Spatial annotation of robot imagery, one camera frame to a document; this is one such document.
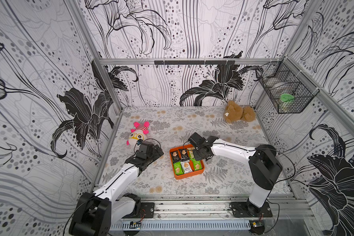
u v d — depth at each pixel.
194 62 0.92
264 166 0.45
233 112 1.04
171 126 1.08
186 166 0.86
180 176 0.82
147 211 0.73
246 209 0.64
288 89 0.80
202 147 0.64
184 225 0.76
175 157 0.88
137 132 0.95
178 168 0.84
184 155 0.90
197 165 0.86
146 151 0.65
